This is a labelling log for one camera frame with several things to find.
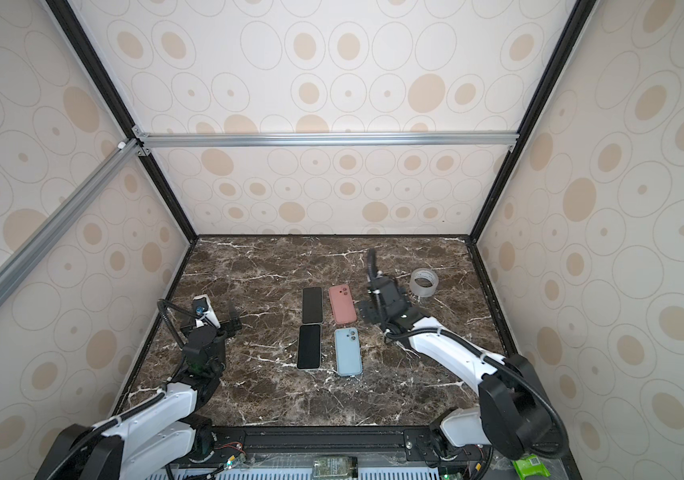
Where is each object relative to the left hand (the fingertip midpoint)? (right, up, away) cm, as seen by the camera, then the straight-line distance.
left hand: (220, 301), depth 83 cm
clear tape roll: (+62, +4, +23) cm, 67 cm away
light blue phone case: (+35, -16, +8) cm, 40 cm away
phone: (+23, -4, +17) cm, 29 cm away
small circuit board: (+33, -36, -15) cm, 51 cm away
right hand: (+46, +1, +5) cm, 46 cm away
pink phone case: (+33, -3, +18) cm, 38 cm away
